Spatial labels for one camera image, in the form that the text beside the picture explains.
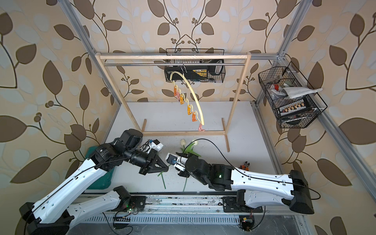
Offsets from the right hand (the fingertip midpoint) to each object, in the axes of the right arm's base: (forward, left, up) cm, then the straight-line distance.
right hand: (177, 154), depth 68 cm
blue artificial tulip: (-4, +11, -22) cm, 25 cm away
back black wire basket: (+49, -24, +10) cm, 56 cm away
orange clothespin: (+14, -9, +11) cm, 19 cm away
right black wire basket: (+39, -56, +11) cm, 69 cm away
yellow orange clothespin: (+17, -6, +13) cm, 22 cm away
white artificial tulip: (+16, -3, -22) cm, 27 cm away
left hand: (-10, +3, +6) cm, 12 cm away
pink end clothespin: (+7, -11, +11) cm, 17 cm away
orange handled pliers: (+1, -38, -20) cm, 43 cm away
